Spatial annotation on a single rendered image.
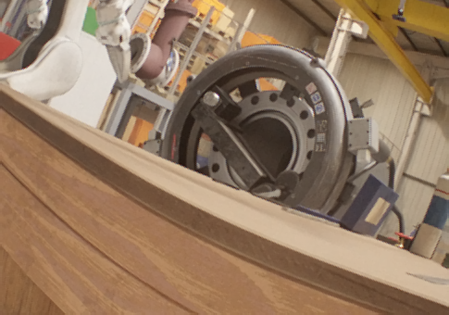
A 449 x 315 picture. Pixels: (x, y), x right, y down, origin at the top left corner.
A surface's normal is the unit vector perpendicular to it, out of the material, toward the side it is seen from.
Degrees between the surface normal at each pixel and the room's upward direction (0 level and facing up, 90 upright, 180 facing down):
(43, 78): 90
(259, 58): 90
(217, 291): 90
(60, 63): 90
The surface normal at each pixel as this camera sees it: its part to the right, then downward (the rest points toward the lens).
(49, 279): -0.54, -0.27
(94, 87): 0.68, 0.26
